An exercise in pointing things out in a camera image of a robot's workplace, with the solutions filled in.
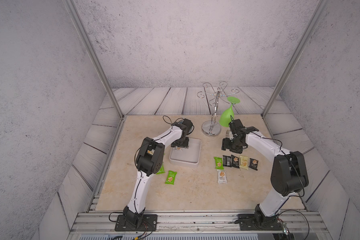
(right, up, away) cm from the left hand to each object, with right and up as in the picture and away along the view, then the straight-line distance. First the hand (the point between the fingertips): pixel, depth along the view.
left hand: (184, 146), depth 101 cm
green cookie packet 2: (-9, -5, -37) cm, 39 cm away
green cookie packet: (+21, -9, -7) cm, 24 cm away
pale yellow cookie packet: (+37, -9, -7) cm, 39 cm away
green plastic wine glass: (+24, +18, -14) cm, 33 cm away
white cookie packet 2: (-4, -1, -2) cm, 4 cm away
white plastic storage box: (+4, -7, -4) cm, 9 cm away
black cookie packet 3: (+43, -10, -8) cm, 45 cm away
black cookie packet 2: (+32, -8, -7) cm, 34 cm away
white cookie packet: (+22, -16, -13) cm, 30 cm away
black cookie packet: (+27, -8, -7) cm, 29 cm away
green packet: (-7, -16, -14) cm, 22 cm away
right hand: (+26, 0, -10) cm, 28 cm away
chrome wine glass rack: (+21, +12, +10) cm, 26 cm away
